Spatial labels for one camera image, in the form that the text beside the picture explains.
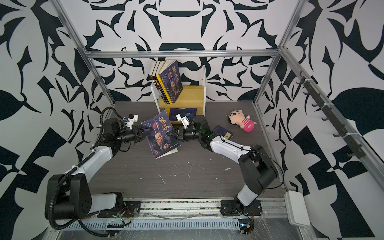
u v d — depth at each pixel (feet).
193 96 3.17
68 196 1.35
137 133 2.34
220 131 3.41
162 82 2.65
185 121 2.49
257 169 1.50
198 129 2.21
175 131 2.47
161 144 2.47
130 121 2.54
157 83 2.61
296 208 2.30
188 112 3.34
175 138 2.40
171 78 2.81
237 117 3.36
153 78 2.54
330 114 1.80
